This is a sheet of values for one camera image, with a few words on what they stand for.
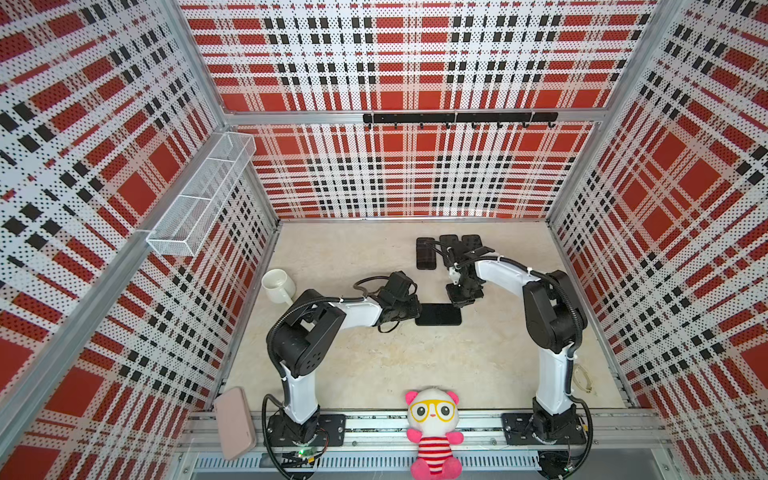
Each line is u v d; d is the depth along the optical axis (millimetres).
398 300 784
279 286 938
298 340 494
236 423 752
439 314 978
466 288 824
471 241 1090
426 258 1078
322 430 732
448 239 1104
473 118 888
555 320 530
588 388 798
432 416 691
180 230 884
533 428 721
